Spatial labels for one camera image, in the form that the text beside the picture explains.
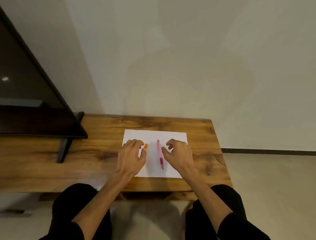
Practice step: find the person's left hand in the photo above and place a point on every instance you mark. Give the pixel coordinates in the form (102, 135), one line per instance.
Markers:
(129, 158)

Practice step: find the person's right hand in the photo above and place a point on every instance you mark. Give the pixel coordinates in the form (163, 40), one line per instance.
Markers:
(180, 155)

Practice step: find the orange pen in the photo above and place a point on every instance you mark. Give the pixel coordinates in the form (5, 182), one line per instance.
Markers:
(146, 147)

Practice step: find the pink mechanical pencil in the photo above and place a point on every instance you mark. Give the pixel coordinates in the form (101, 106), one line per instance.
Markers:
(161, 162)

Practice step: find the white paper sheet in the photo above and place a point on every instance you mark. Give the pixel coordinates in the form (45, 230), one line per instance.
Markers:
(153, 136)

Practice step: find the person's right forearm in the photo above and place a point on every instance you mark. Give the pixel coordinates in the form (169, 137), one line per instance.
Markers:
(207, 197)

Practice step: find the person's left forearm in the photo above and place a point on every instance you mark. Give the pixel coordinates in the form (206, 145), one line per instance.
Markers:
(98, 202)

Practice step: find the person's right trouser leg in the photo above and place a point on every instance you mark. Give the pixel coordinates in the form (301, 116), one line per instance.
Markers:
(197, 222)

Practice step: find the person's trouser leg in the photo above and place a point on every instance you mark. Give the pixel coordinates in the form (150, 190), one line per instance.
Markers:
(197, 222)
(64, 197)

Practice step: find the person's left trouser leg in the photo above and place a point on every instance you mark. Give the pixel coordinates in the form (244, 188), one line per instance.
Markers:
(64, 197)

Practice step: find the black television stand leg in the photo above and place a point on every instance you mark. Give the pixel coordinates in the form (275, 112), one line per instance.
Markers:
(64, 148)

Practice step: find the dark skirting board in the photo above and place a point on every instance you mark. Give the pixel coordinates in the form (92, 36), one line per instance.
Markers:
(271, 152)

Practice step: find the black right shirt sleeve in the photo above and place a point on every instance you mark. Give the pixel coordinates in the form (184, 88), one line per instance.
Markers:
(242, 227)

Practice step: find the black shirt sleeve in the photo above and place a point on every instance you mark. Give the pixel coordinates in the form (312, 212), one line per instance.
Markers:
(242, 227)
(66, 232)

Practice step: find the black left shirt sleeve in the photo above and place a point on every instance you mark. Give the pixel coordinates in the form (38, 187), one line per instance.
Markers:
(66, 232)

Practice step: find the black flat screen television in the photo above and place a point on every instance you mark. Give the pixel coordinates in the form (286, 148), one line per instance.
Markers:
(24, 86)

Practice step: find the grey metal bar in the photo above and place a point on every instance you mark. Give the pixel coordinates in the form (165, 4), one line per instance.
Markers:
(12, 213)

